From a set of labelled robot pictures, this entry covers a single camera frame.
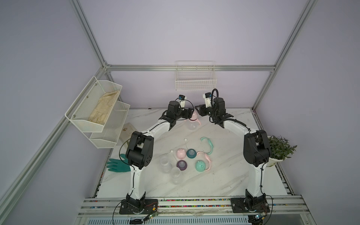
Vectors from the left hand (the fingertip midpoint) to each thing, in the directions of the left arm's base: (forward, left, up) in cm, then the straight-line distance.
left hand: (189, 109), depth 95 cm
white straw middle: (-13, +2, -19) cm, 23 cm away
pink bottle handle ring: (-4, -6, -7) cm, 10 cm away
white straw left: (-23, +12, -17) cm, 31 cm away
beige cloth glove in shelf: (-8, +50, +12) cm, 52 cm away
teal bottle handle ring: (-20, -16, -16) cm, 30 cm away
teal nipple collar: (-25, -2, -16) cm, 30 cm away
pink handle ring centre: (-30, -12, -13) cm, 35 cm away
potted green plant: (-30, -51, -1) cm, 59 cm away
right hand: (+1, -7, 0) cm, 7 cm away
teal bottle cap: (-35, -7, -14) cm, 38 cm away
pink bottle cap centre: (-26, +5, -16) cm, 31 cm away
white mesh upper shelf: (-13, +56, +12) cm, 59 cm away
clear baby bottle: (-34, +15, -15) cm, 40 cm away
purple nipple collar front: (-33, +5, -16) cm, 37 cm away
